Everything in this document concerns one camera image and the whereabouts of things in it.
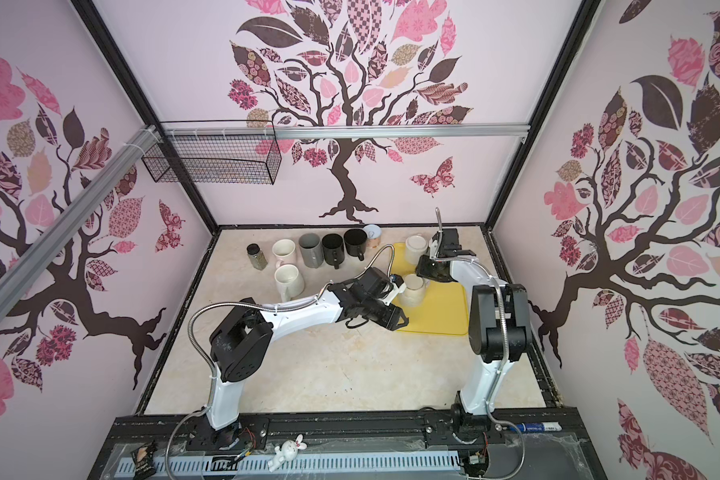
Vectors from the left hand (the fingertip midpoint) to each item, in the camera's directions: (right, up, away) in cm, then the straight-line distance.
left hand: (401, 323), depth 85 cm
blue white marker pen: (+38, -24, -11) cm, 46 cm away
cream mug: (+5, +9, +6) cm, 12 cm away
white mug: (+7, +23, +19) cm, 30 cm away
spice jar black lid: (-49, +19, +17) cm, 56 cm away
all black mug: (-14, +25, +19) cm, 34 cm away
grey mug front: (-29, +22, +15) cm, 39 cm away
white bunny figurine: (-29, -27, -16) cm, 43 cm away
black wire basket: (-73, +59, +37) cm, 101 cm away
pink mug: (-39, +21, +17) cm, 47 cm away
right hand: (+9, +16, +13) cm, 23 cm away
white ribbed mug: (-38, +10, +18) cm, 43 cm away
